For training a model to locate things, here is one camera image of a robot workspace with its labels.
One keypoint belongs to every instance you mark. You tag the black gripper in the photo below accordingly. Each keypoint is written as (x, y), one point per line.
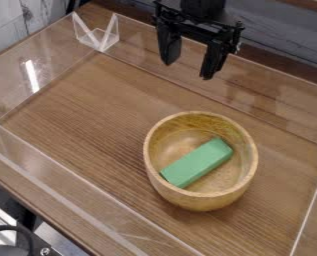
(206, 17)

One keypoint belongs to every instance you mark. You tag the green rectangular block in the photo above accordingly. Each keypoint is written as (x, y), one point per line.
(196, 163)

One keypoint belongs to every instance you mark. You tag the brown wooden bowl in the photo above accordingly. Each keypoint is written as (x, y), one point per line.
(174, 137)

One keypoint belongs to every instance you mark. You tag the clear acrylic corner bracket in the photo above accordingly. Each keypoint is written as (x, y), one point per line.
(99, 39)

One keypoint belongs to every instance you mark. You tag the clear acrylic tray wall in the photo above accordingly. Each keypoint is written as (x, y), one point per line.
(76, 110)

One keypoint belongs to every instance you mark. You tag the black metal table frame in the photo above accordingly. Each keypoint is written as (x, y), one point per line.
(25, 235)

